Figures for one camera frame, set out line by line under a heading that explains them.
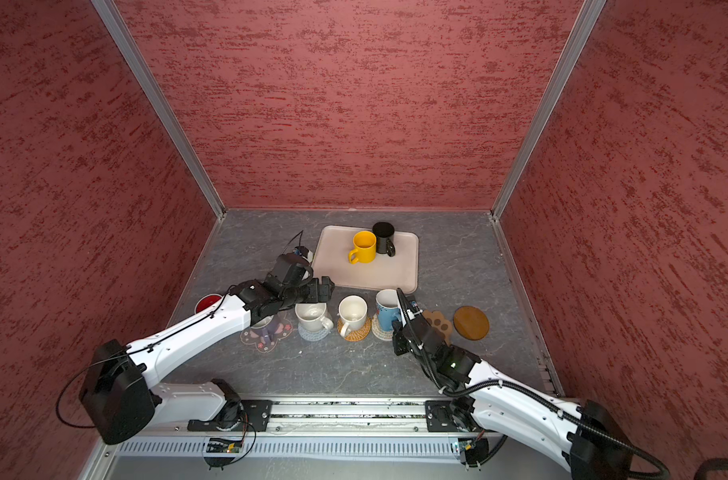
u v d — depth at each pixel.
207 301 0.86
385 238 1.03
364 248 0.98
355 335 0.87
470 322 0.90
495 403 0.52
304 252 0.74
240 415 0.68
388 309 0.79
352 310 0.88
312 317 0.82
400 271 1.04
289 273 0.61
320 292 0.74
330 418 0.76
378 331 0.88
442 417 0.74
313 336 0.87
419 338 0.58
